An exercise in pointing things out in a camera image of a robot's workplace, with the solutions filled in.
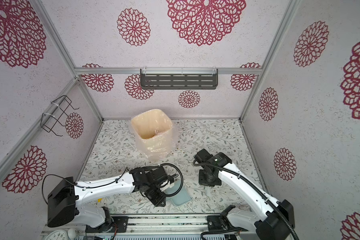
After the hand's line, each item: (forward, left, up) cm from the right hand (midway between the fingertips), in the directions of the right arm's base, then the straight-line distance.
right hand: (204, 181), depth 75 cm
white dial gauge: (-25, +67, -6) cm, 72 cm away
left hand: (-11, +21, -5) cm, 24 cm away
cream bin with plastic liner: (+35, +31, -5) cm, 47 cm away
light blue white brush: (0, -3, -12) cm, 13 cm away
